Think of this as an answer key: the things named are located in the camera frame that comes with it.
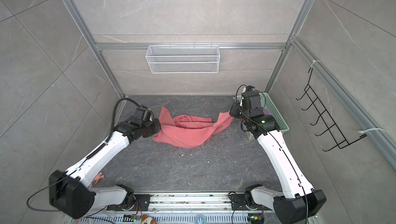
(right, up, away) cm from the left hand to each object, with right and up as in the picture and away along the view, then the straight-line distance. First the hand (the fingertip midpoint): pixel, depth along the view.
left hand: (160, 122), depth 82 cm
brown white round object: (-3, -42, -14) cm, 45 cm away
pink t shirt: (+11, -6, +6) cm, 13 cm away
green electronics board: (+47, -44, -12) cm, 66 cm away
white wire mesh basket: (+10, +40, +19) cm, 46 cm away
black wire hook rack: (+78, -1, -18) cm, 80 cm away
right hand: (+39, +10, -8) cm, 41 cm away
